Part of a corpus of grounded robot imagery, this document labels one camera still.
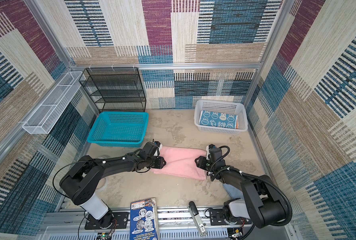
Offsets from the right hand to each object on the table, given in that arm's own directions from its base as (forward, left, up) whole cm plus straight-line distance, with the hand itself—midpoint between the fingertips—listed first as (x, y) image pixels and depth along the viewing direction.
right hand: (198, 163), depth 91 cm
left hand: (+2, +20, +2) cm, 20 cm away
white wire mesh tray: (+13, +74, +34) cm, 83 cm away
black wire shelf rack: (+50, +56, +18) cm, 77 cm away
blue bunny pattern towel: (+34, -18, +1) cm, 38 cm away
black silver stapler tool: (-27, +4, +3) cm, 28 cm away
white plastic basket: (+40, -29, +6) cm, 50 cm away
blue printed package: (-30, +28, +3) cm, 41 cm away
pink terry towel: (+2, +10, +1) cm, 10 cm away
